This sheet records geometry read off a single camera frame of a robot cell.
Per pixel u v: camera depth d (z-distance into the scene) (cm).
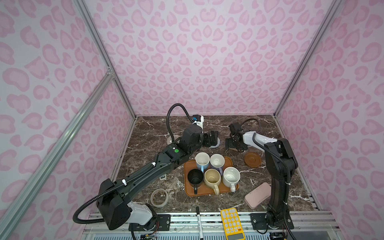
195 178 85
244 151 98
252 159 93
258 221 74
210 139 65
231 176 86
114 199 39
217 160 90
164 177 88
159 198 82
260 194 81
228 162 93
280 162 51
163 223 73
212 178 86
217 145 101
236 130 82
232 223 72
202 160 92
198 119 63
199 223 72
